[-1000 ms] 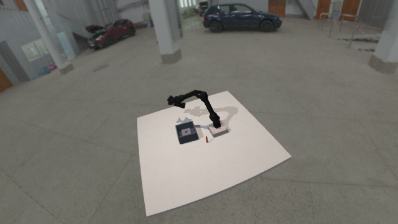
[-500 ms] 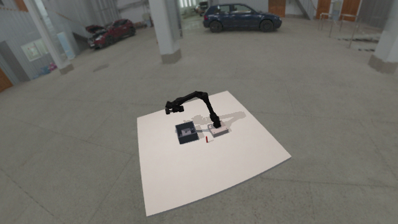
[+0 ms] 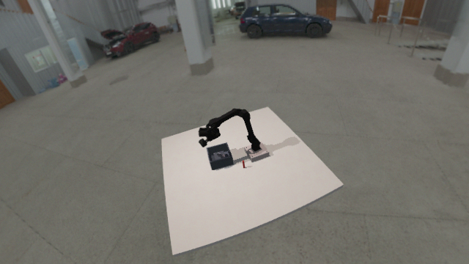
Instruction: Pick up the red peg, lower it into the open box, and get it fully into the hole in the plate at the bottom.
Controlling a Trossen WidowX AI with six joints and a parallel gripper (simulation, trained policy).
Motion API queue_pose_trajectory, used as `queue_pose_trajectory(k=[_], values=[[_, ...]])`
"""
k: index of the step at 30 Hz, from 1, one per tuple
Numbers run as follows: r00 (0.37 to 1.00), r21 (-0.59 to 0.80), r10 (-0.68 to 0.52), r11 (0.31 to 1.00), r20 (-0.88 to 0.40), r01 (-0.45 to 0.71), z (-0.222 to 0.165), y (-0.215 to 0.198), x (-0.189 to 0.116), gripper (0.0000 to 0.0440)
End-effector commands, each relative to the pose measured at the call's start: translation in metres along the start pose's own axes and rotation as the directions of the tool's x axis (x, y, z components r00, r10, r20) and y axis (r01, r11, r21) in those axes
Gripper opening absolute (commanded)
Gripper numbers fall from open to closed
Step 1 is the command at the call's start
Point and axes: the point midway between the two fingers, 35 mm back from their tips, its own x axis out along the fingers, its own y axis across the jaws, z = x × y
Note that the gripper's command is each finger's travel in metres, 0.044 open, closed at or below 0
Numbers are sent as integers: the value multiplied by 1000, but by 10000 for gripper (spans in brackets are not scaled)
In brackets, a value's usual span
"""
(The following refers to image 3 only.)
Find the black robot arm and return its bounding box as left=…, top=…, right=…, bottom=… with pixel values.
left=199, top=109, right=261, bottom=152

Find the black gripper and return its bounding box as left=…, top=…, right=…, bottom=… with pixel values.
left=199, top=133, right=221, bottom=147

